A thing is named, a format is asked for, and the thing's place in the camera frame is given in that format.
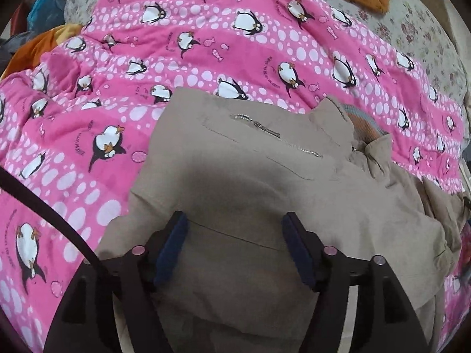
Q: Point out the beige zip jacket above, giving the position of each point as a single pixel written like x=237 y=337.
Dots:
x=235 y=167

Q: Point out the pink penguin quilt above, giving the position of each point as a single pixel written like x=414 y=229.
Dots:
x=75 y=130

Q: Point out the floral bed sheet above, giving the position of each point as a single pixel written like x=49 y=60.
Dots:
x=409 y=25

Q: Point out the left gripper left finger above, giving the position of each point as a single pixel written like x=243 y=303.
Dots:
x=85 y=319

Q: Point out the blue plastic bag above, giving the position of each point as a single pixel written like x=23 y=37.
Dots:
x=45 y=15

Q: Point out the orange cloth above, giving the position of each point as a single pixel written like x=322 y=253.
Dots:
x=28 y=55

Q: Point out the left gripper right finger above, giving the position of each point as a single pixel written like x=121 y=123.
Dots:
x=384 y=319

